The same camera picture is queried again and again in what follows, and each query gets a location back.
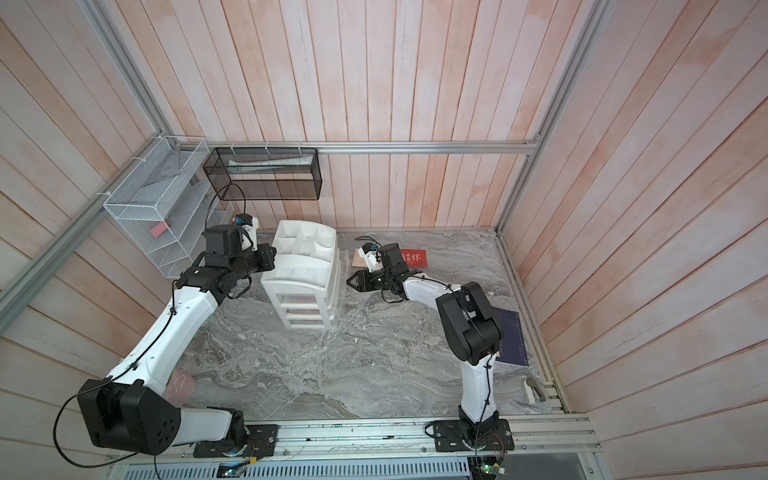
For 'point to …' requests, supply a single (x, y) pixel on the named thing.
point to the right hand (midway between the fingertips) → (351, 280)
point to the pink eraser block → (159, 229)
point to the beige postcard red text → (358, 261)
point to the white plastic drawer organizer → (301, 273)
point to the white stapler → (533, 391)
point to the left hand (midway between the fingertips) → (276, 253)
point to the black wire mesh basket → (266, 173)
